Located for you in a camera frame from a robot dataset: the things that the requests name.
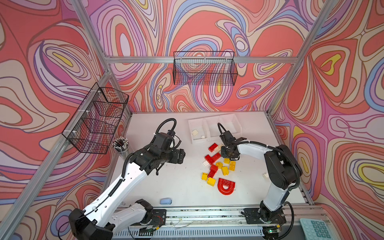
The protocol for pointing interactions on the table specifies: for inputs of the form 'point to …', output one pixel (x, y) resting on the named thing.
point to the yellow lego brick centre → (225, 170)
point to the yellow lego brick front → (211, 181)
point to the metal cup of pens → (121, 144)
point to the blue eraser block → (165, 201)
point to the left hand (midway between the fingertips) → (179, 152)
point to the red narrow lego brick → (213, 168)
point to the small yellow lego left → (204, 176)
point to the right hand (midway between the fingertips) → (227, 157)
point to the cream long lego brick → (218, 149)
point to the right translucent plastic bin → (231, 123)
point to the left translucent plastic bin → (198, 129)
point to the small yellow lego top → (227, 160)
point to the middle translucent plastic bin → (210, 130)
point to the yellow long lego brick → (232, 165)
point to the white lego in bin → (203, 136)
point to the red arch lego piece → (223, 191)
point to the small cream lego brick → (205, 163)
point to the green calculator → (315, 229)
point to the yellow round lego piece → (219, 164)
